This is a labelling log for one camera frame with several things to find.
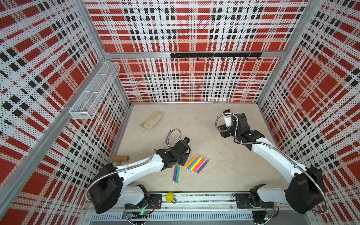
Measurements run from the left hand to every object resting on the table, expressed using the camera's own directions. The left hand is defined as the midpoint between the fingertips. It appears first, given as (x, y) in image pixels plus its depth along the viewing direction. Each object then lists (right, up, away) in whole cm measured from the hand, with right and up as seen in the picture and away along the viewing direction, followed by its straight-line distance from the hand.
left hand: (185, 155), depth 85 cm
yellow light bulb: (-8, -19, -12) cm, 24 cm away
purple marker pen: (-13, +8, +13) cm, 20 cm away
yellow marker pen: (+7, -5, +1) cm, 9 cm away
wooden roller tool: (-42, -3, +4) cm, 42 cm away
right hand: (+24, +18, -1) cm, 30 cm away
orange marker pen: (+5, -4, +4) cm, 7 cm away
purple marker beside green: (-6, -10, -1) cm, 12 cm away
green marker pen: (-5, -11, -3) cm, 12 cm away
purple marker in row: (+11, -7, +1) cm, 13 cm away
